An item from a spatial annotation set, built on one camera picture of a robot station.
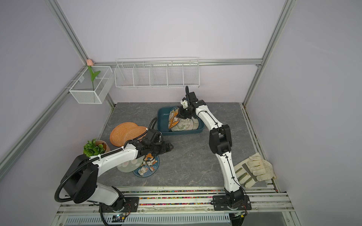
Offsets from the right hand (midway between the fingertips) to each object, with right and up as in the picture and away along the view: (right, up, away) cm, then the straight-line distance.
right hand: (176, 114), depth 97 cm
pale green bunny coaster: (-27, -32, -11) cm, 43 cm away
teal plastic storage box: (-11, -2, +11) cm, 16 cm away
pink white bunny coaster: (+14, -7, +10) cm, 19 cm away
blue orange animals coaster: (-15, -32, -10) cm, 37 cm away
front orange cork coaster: (-31, -13, +5) cm, 34 cm away
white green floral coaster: (+5, -7, +8) cm, 12 cm away
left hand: (-3, -22, -12) cm, 25 cm away
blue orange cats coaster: (-3, -3, +2) cm, 4 cm away
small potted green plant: (-45, -19, -19) cm, 52 cm away
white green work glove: (+49, -34, -13) cm, 61 cm away
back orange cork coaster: (-45, -14, +5) cm, 47 cm away
